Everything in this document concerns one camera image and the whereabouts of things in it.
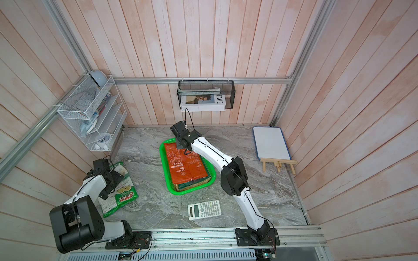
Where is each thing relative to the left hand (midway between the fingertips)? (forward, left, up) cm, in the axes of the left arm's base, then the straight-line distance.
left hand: (115, 185), depth 87 cm
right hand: (+22, -36, +11) cm, 44 cm away
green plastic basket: (-4, -43, +5) cm, 44 cm away
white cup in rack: (+21, +8, +14) cm, 27 cm away
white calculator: (-12, -49, -3) cm, 51 cm away
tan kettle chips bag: (-2, -34, 0) cm, 34 cm away
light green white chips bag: (-3, -6, -1) cm, 7 cm away
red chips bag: (+9, -38, +3) cm, 39 cm away
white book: (+40, -54, +25) cm, 72 cm away
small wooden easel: (+15, -95, -1) cm, 96 cm away
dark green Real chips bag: (0, -37, +1) cm, 37 cm away
